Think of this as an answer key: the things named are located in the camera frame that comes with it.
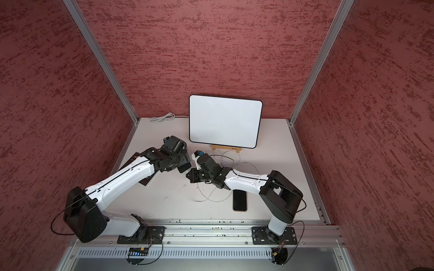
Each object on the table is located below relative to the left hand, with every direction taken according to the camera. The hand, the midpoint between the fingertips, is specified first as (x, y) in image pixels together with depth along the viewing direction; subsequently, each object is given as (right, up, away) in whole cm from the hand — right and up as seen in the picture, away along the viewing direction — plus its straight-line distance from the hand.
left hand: (182, 162), depth 83 cm
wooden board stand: (+15, +6, +19) cm, 25 cm away
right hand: (+3, -8, -1) cm, 9 cm away
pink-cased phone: (+29, -20, 0) cm, 35 cm away
